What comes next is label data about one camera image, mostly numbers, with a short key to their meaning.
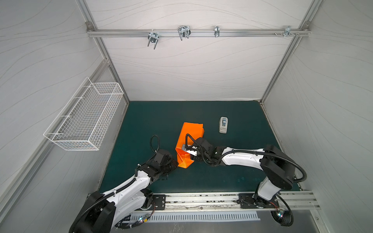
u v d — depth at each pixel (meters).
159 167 0.67
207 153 0.65
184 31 0.76
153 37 0.79
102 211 0.40
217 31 0.78
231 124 1.01
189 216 0.70
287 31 0.77
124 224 0.69
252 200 0.73
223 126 1.02
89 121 0.69
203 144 0.66
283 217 0.72
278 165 0.45
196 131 0.95
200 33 0.79
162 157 0.66
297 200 0.77
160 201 0.73
